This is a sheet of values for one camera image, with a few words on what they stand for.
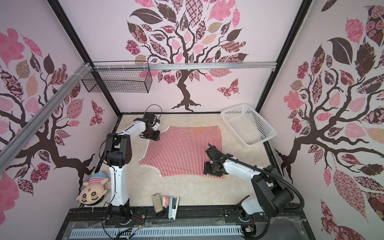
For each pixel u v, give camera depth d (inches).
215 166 25.5
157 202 29.3
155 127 37.5
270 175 17.4
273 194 16.9
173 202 29.9
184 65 36.5
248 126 43.5
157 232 27.4
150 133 35.4
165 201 29.1
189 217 29.3
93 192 29.0
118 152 23.2
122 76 37.2
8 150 19.6
